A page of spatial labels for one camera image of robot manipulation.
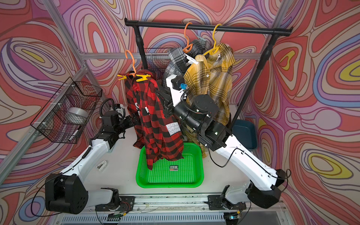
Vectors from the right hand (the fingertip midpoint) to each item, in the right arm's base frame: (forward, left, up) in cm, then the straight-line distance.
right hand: (157, 94), depth 50 cm
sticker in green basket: (-7, -3, -53) cm, 54 cm away
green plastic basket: (-10, -11, -53) cm, 55 cm away
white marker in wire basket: (+3, +48, -27) cm, 55 cm away
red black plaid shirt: (-2, +4, -20) cm, 20 cm away
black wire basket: (+5, +55, -18) cm, 58 cm away
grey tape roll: (+9, +45, -19) cm, 50 cm away
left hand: (+16, +18, -29) cm, 38 cm away
